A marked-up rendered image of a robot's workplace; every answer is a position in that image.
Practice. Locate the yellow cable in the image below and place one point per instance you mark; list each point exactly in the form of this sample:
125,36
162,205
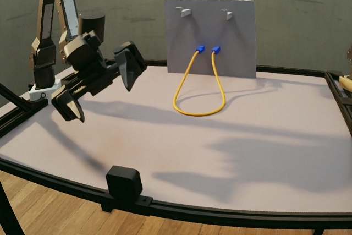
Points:
198,51

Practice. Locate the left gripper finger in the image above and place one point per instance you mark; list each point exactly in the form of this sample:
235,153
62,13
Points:
125,60
70,107

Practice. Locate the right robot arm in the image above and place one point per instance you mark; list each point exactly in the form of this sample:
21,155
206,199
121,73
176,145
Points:
349,57

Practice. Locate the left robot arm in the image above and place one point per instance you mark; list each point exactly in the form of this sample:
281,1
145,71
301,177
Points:
79,44

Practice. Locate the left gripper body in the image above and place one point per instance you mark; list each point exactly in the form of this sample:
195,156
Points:
96,75

